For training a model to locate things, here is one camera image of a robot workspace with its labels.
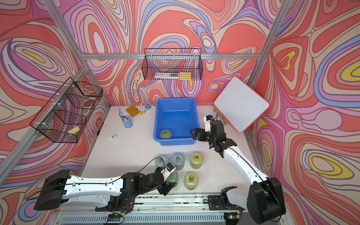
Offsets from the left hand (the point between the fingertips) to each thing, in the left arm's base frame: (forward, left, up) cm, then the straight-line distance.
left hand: (173, 180), depth 73 cm
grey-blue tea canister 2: (+11, -2, 0) cm, 11 cm away
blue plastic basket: (+54, -1, -9) cm, 55 cm away
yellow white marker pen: (+57, +30, -7) cm, 64 cm away
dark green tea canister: (0, 0, +2) cm, 2 cm away
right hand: (+24, -14, +7) cm, 29 cm away
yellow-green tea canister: (+11, -13, 0) cm, 17 cm away
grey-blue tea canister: (+10, +9, 0) cm, 13 cm away
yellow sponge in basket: (+19, +52, +18) cm, 58 cm away
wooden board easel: (+45, -37, -3) cm, 58 cm away
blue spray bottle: (+42, +36, -1) cm, 55 cm away
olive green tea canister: (0, -9, 0) cm, 9 cm away
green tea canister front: (+28, +6, +1) cm, 29 cm away
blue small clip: (+62, +26, -7) cm, 68 cm away
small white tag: (+31, +45, -7) cm, 55 cm away
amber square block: (+57, +37, -6) cm, 68 cm away
